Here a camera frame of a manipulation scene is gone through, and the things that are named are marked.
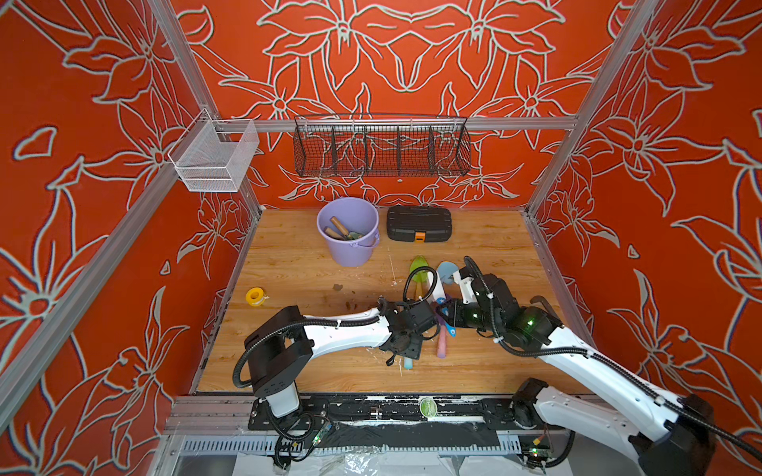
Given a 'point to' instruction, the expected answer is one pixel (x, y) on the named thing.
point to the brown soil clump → (337, 287)
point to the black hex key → (541, 298)
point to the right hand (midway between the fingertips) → (436, 306)
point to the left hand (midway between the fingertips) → (412, 347)
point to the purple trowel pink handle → (442, 337)
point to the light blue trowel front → (408, 363)
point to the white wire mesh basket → (209, 165)
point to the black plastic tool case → (419, 224)
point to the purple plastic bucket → (350, 225)
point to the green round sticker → (428, 407)
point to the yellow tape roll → (256, 297)
